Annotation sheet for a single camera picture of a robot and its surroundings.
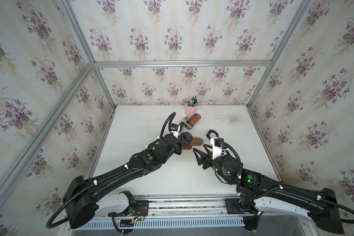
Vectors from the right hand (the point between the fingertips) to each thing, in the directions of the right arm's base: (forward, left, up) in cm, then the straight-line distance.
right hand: (200, 148), depth 68 cm
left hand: (+8, +9, -3) cm, 12 cm away
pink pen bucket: (+40, +3, -18) cm, 44 cm away
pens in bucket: (+45, +1, -13) cm, 47 cm away
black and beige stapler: (+31, +9, -21) cm, 38 cm away
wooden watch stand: (+14, 0, -17) cm, 22 cm away
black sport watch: (+6, +6, 0) cm, 9 cm away
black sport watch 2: (+25, -11, -22) cm, 35 cm away
